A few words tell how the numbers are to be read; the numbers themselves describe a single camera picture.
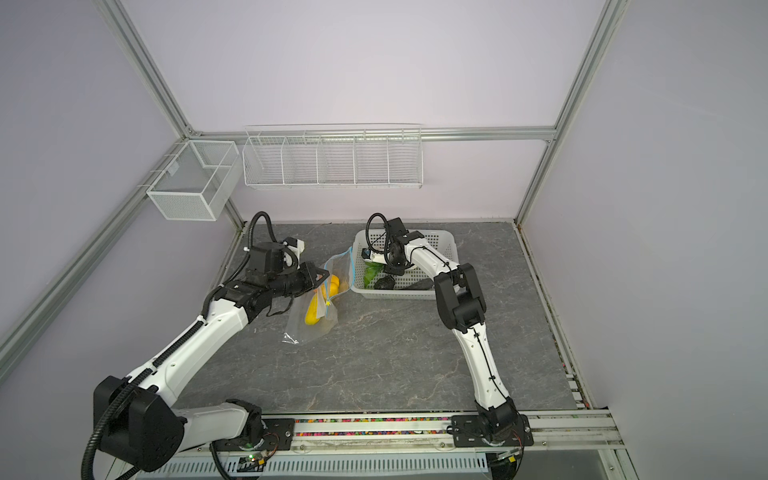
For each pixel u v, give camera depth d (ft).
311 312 3.00
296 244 2.46
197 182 3.19
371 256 3.08
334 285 2.97
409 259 2.49
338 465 5.18
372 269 3.35
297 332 2.97
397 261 3.04
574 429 2.49
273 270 2.06
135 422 1.28
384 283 3.16
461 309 2.03
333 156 3.26
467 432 2.44
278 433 2.43
